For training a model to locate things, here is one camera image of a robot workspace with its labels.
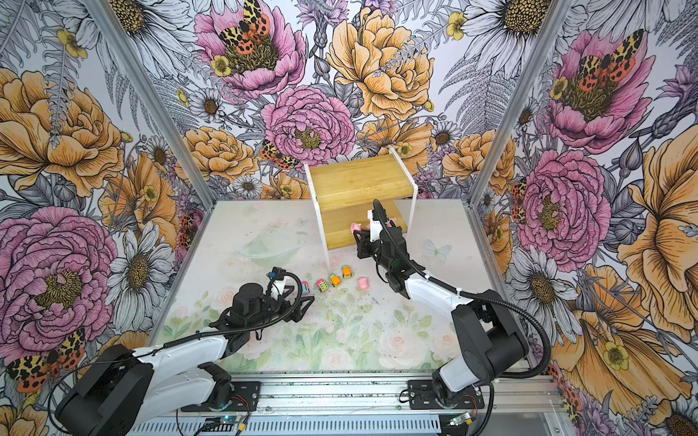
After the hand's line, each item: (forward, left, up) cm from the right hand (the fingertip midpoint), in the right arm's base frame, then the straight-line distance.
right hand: (356, 238), depth 86 cm
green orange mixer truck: (-6, +8, -15) cm, 18 cm away
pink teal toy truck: (-9, +17, -15) cm, 25 cm away
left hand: (-14, +17, -12) cm, 25 cm away
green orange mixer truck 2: (-2, +4, -16) cm, 16 cm away
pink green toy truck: (-7, +12, -16) cm, 21 cm away
